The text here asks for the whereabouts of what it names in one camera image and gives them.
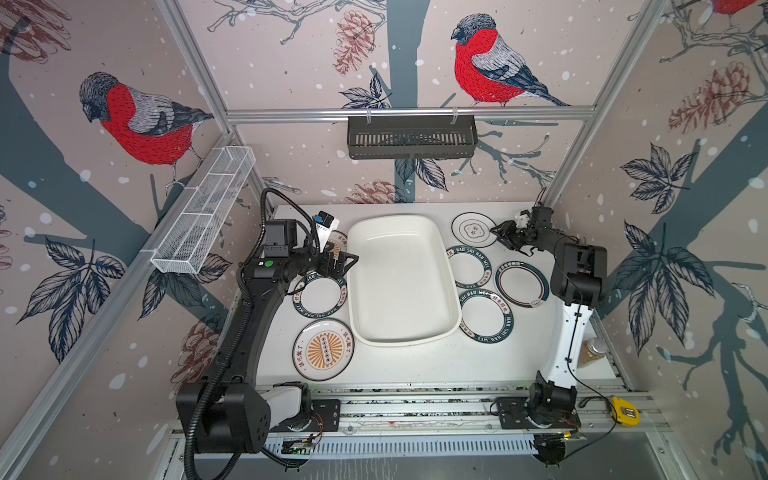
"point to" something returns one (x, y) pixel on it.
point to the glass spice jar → (592, 349)
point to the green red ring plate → (522, 284)
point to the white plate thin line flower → (473, 229)
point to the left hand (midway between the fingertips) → (341, 250)
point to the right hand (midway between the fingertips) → (496, 234)
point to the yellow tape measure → (627, 413)
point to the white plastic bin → (402, 288)
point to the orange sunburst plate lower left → (323, 349)
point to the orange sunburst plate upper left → (340, 243)
